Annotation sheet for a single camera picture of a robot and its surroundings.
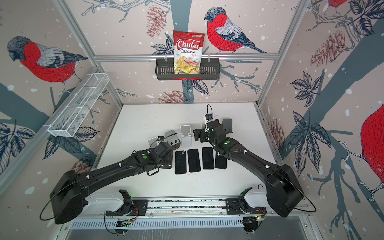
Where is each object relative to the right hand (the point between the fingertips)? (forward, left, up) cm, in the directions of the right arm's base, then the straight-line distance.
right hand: (198, 132), depth 83 cm
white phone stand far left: (-11, +22, +7) cm, 26 cm away
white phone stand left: (+6, +9, -13) cm, 17 cm away
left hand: (-12, +17, -7) cm, 22 cm away
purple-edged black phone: (-12, +11, -16) cm, 22 cm away
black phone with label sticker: (-9, -13, -18) cm, 24 cm away
